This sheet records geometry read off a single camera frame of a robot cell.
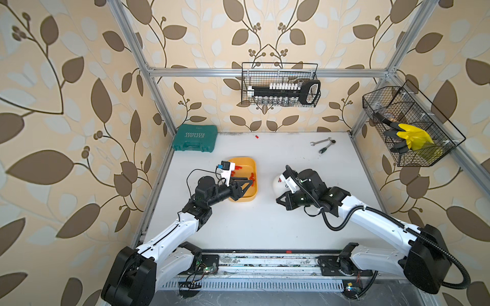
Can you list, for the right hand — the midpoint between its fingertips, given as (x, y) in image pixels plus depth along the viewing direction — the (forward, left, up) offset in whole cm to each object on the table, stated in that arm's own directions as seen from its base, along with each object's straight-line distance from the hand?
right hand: (277, 201), depth 78 cm
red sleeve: (+50, +7, -12) cm, 51 cm away
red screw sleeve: (+27, +18, -13) cm, 35 cm away
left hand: (+6, +12, +9) cm, 16 cm away
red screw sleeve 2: (+20, +10, -13) cm, 26 cm away
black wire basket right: (+33, -56, +21) cm, 68 cm away
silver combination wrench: (+43, -28, -12) cm, 52 cm away
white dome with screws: (+9, -2, -4) cm, 10 cm away
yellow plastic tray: (+25, +11, -10) cm, 30 cm away
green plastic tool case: (+45, +41, -6) cm, 61 cm away
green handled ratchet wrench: (+37, -34, -12) cm, 52 cm away
